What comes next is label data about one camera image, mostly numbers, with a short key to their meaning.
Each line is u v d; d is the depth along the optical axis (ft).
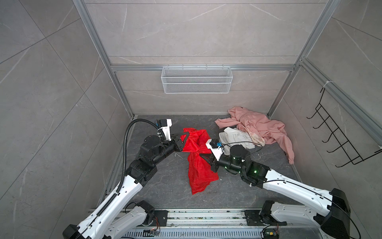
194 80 3.30
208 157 2.01
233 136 3.05
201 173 2.26
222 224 2.39
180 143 1.85
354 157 1.91
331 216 1.26
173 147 1.88
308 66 2.68
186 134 2.08
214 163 1.92
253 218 2.40
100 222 1.28
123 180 1.49
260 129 3.44
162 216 2.40
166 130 1.91
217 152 1.90
